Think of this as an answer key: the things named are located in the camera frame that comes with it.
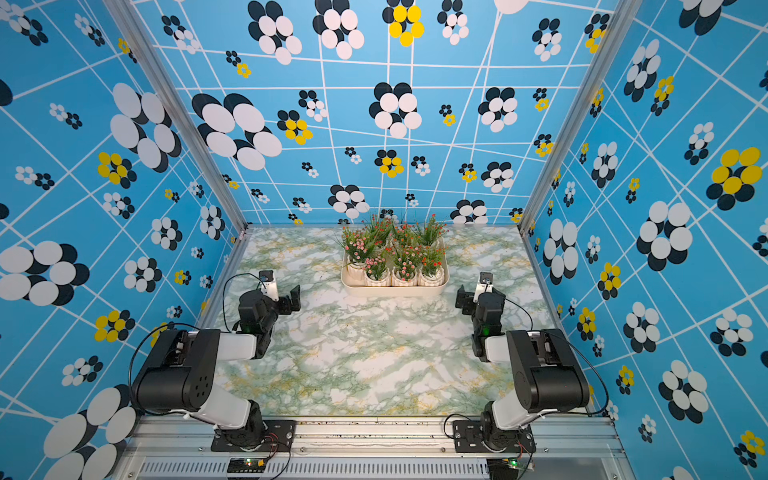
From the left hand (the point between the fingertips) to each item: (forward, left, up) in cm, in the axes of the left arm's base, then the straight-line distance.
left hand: (287, 284), depth 94 cm
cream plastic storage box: (+1, -33, -6) cm, 33 cm away
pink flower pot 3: (+2, -29, +4) cm, 29 cm away
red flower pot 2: (+4, -46, +1) cm, 46 cm away
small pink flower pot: (+15, -38, +6) cm, 41 cm away
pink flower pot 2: (0, -37, +6) cm, 38 cm away
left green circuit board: (-46, +2, -11) cm, 47 cm away
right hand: (-1, -62, 0) cm, 62 cm away
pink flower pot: (+10, -22, +8) cm, 25 cm away
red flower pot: (+17, -30, +5) cm, 35 cm away
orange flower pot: (+16, -47, +6) cm, 50 cm away
